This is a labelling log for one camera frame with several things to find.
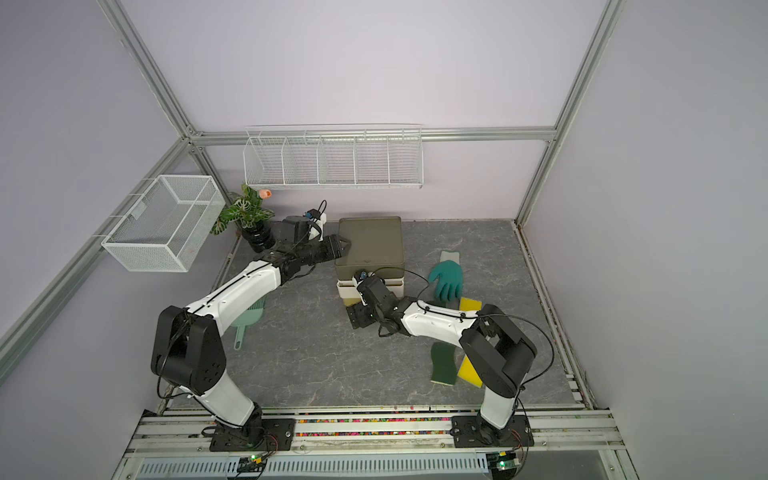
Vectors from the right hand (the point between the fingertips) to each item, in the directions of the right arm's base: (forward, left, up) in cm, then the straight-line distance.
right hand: (360, 303), depth 89 cm
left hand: (+12, +3, +12) cm, 18 cm away
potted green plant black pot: (+24, +35, +13) cm, 44 cm away
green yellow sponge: (-16, -25, -7) cm, 30 cm away
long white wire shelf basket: (+43, +9, +22) cm, 49 cm away
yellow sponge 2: (-19, -30, -5) cm, 36 cm away
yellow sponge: (+3, -34, -7) cm, 35 cm away
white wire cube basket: (+13, +54, +19) cm, 58 cm away
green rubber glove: (+14, -29, -5) cm, 33 cm away
